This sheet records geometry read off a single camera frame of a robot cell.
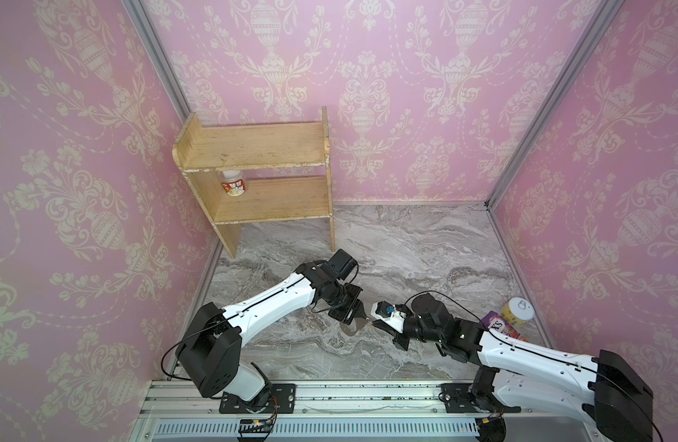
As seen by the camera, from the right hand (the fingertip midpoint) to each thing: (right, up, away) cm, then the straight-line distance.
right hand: (376, 321), depth 77 cm
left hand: (-1, +3, -1) cm, 3 cm away
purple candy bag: (+38, -3, +9) cm, 39 cm away
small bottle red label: (-46, +41, +14) cm, 63 cm away
